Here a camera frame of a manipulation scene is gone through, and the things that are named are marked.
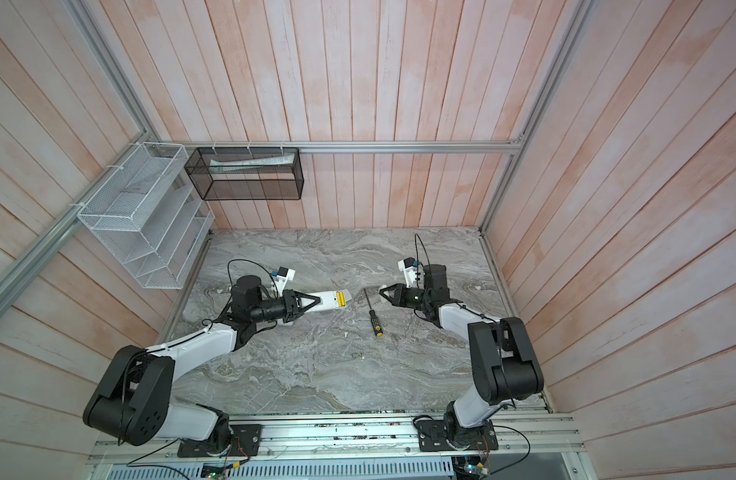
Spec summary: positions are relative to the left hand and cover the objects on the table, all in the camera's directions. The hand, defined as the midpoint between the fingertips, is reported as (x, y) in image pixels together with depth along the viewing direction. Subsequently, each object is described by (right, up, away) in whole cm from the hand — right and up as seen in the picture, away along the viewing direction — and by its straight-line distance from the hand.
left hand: (319, 306), depth 80 cm
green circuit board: (-25, -39, -9) cm, 47 cm away
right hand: (+18, +3, +10) cm, 21 cm away
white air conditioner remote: (+2, +1, +2) cm, 3 cm away
